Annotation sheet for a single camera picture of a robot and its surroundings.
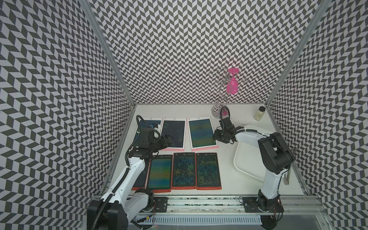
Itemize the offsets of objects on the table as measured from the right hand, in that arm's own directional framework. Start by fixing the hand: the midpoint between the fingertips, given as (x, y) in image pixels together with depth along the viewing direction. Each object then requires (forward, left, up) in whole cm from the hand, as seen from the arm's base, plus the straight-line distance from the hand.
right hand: (215, 139), depth 98 cm
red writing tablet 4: (-22, +7, -1) cm, 24 cm away
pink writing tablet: (+9, +28, 0) cm, 29 cm away
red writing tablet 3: (-22, +21, -1) cm, 30 cm away
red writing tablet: (-28, +45, 0) cm, 53 cm away
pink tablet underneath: (+6, +10, -1) cm, 11 cm away
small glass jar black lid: (+17, -33, +7) cm, 37 cm away
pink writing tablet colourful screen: (+14, +45, 0) cm, 47 cm away
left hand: (-9, +29, +14) cm, 33 cm away
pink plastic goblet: (+31, -13, +23) cm, 40 cm away
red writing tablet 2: (-23, +36, 0) cm, 43 cm away
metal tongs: (-25, -39, -1) cm, 46 cm away
